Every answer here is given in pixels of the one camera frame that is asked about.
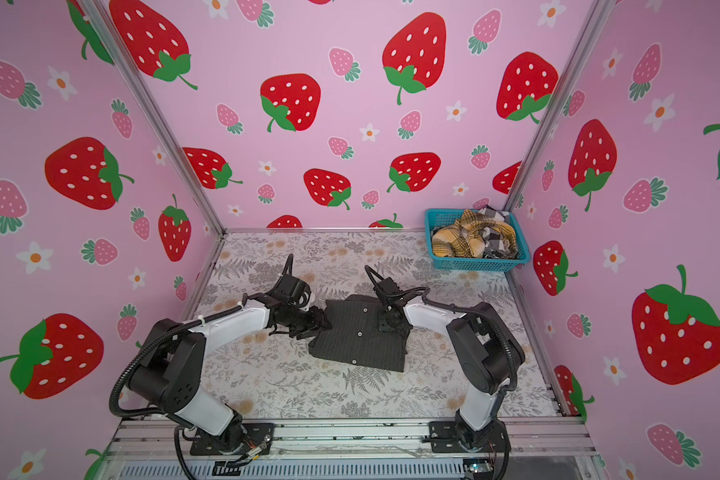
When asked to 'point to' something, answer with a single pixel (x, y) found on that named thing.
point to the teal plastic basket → (439, 217)
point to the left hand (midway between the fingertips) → (328, 327)
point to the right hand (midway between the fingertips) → (386, 323)
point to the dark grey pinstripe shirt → (356, 336)
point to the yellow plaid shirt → (459, 239)
